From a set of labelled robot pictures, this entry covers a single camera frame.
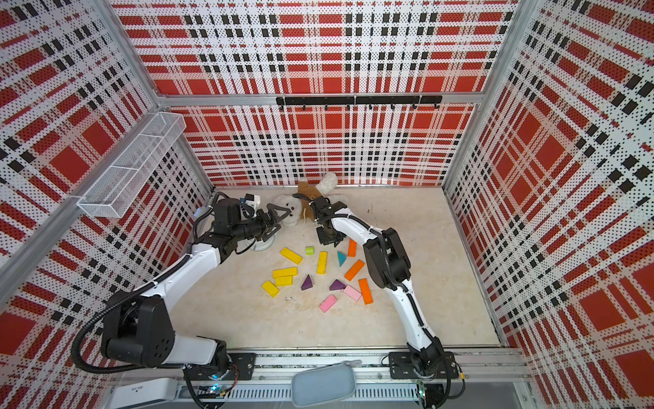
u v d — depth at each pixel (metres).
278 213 0.75
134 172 0.76
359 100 0.89
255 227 0.73
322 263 0.96
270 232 0.77
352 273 0.93
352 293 0.88
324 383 0.69
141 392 0.65
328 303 0.86
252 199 0.79
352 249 0.99
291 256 0.99
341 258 0.97
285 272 0.94
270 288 0.90
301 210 1.04
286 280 0.91
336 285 0.88
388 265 0.62
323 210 0.75
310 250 0.99
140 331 0.42
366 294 0.89
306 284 0.88
